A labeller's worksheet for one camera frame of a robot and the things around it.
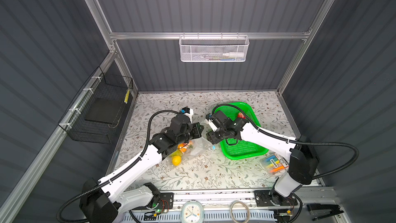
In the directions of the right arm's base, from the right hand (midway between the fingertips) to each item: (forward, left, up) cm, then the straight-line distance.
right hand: (213, 136), depth 84 cm
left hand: (-1, +4, +12) cm, 13 cm away
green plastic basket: (-3, -17, -12) cm, 21 cm away
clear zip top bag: (-4, +15, -10) cm, 18 cm away
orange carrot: (-13, +14, +16) cm, 25 cm away
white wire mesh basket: (+74, -3, +10) cm, 75 cm away
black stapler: (-32, -49, -10) cm, 60 cm away
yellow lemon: (-11, +20, -7) cm, 24 cm away
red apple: (+19, -19, -6) cm, 27 cm away
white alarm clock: (-33, +11, -8) cm, 36 cm away
